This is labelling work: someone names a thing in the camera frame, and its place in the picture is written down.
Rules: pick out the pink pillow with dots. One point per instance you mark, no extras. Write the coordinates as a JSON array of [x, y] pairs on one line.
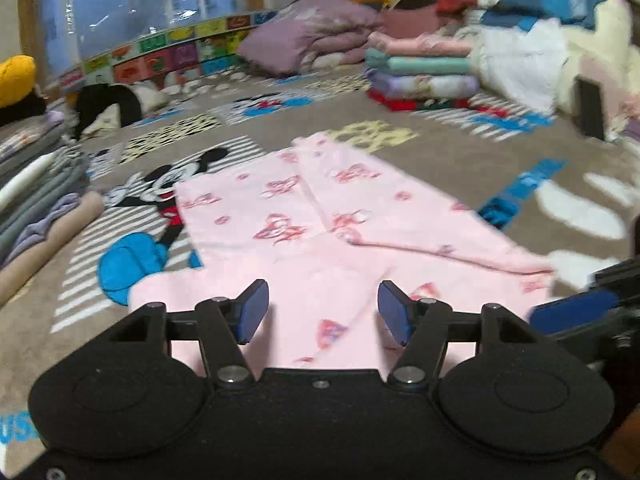
[[410, 22]]

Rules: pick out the colourful alphabet panel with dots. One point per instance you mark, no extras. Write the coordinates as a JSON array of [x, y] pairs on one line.
[[200, 45]]

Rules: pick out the stack of grey folded clothes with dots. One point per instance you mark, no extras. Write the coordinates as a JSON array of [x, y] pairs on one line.
[[35, 195]]

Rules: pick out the purple quilt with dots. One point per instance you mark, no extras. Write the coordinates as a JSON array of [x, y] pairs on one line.
[[310, 35]]

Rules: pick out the cartoon mouse printed blanket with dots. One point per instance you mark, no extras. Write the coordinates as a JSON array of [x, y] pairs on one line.
[[450, 160]]

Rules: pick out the yellow board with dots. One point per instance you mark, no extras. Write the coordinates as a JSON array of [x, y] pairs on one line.
[[372, 3]]

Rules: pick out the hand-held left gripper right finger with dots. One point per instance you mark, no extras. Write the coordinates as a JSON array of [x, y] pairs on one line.
[[395, 312]]

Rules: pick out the pink printed garment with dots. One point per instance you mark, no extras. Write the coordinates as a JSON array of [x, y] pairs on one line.
[[310, 240]]

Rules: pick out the black and white garment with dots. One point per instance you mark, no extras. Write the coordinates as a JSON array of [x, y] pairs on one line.
[[150, 97]]

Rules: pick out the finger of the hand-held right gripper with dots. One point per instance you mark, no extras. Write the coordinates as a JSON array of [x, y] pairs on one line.
[[575, 311]]

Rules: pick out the red folded garment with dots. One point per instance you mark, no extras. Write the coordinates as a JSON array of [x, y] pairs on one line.
[[400, 104]]

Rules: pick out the dark rectangular object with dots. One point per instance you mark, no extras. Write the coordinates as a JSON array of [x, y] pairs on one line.
[[590, 110]]

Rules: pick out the pink folded garment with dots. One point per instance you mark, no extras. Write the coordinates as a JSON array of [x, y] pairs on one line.
[[425, 44]]

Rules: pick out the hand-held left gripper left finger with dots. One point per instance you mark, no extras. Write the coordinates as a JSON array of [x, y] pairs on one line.
[[252, 310]]

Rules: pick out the yellow knit sweater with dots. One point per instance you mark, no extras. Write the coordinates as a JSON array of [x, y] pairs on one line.
[[17, 80]]

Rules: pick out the window with wooden frame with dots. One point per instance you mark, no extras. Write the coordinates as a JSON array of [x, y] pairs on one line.
[[135, 5]]

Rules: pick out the purple folded garment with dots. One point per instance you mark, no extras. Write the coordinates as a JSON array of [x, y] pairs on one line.
[[425, 85]]

